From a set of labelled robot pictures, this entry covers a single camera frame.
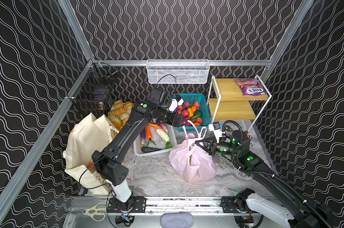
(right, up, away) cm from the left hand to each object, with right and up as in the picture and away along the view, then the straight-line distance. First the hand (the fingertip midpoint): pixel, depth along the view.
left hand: (185, 120), depth 70 cm
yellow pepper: (+8, +5, +39) cm, 40 cm away
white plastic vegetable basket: (-17, -11, +29) cm, 36 cm away
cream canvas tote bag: (-53, -9, +5) cm, 54 cm away
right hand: (+5, -11, -1) cm, 12 cm away
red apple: (+3, +6, +34) cm, 35 cm away
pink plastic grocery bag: (+4, -22, +3) cm, 22 cm away
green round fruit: (+14, +6, +39) cm, 42 cm away
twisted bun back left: (-52, +14, +47) cm, 72 cm away
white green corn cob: (-13, -10, +27) cm, 32 cm away
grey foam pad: (-4, -48, -2) cm, 48 cm away
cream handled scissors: (-45, -47, +2) cm, 65 cm away
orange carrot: (-23, -8, +32) cm, 41 cm away
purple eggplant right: (-13, -4, +29) cm, 32 cm away
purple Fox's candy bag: (+38, +19, +10) cm, 44 cm away
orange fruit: (+10, +9, +41) cm, 44 cm away
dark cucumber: (-24, -18, +21) cm, 36 cm away
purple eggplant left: (-27, -10, +28) cm, 40 cm away
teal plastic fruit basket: (+16, +18, +45) cm, 51 cm away
